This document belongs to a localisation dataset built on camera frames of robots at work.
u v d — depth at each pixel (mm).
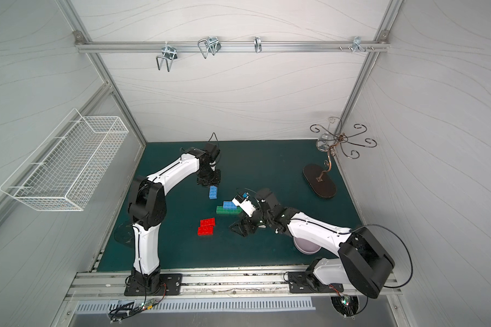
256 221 701
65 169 688
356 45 765
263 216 684
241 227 691
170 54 783
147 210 531
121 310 688
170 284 736
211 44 766
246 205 717
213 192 896
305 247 783
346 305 725
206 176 807
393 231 434
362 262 419
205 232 861
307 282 657
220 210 923
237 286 746
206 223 883
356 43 764
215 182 842
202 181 840
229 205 908
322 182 1013
